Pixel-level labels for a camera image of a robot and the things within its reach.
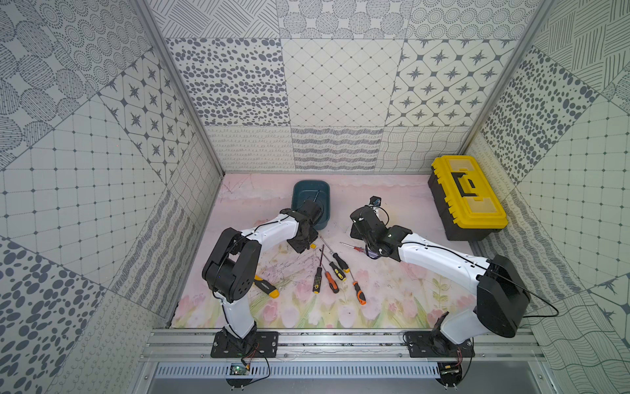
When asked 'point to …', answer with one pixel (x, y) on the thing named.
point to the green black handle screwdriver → (317, 194)
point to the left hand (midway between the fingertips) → (312, 237)
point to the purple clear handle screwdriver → (369, 253)
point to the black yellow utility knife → (272, 291)
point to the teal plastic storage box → (312, 190)
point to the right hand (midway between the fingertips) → (360, 225)
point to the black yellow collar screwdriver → (317, 280)
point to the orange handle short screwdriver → (332, 285)
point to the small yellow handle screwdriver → (312, 246)
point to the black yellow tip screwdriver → (344, 266)
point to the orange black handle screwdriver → (360, 295)
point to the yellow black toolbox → (468, 207)
